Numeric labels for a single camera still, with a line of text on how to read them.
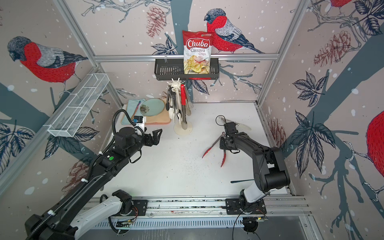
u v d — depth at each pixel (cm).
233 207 73
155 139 67
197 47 83
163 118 113
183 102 80
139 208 73
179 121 86
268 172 45
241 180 83
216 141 96
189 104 91
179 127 110
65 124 70
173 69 95
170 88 75
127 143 54
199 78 92
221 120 112
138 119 62
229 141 69
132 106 118
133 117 63
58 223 38
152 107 119
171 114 87
